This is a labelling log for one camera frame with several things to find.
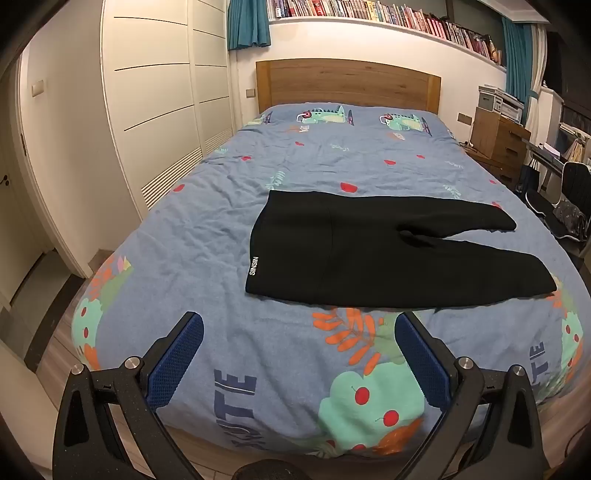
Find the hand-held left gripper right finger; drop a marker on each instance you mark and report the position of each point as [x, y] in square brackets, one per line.
[422, 364]

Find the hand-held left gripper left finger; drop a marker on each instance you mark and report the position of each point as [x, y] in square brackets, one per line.
[178, 360]

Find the black pants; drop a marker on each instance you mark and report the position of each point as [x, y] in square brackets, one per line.
[369, 249]

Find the blue printed bed sheet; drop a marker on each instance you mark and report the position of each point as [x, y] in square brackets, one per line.
[258, 184]

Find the white door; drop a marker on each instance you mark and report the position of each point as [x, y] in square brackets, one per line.
[18, 217]

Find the wooden dresser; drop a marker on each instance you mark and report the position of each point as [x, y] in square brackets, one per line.
[501, 138]

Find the grey desk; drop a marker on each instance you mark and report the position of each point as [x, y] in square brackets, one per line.
[547, 159]

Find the black office chair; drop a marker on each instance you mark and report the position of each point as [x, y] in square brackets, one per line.
[575, 177]

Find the white wardrobe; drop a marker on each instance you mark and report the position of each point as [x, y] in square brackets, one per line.
[157, 92]

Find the white printer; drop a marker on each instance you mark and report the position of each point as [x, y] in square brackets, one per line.
[510, 107]

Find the grey storage box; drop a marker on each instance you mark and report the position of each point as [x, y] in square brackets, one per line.
[486, 98]

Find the wooden bed headboard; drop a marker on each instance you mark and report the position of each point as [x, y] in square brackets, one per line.
[346, 83]

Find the teal curtain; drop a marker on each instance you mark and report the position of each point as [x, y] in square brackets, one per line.
[515, 60]
[247, 23]

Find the row of books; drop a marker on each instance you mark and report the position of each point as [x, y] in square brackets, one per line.
[369, 8]

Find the white light switch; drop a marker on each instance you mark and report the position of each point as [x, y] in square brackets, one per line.
[38, 88]

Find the white wall shelf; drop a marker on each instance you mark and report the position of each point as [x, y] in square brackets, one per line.
[392, 28]

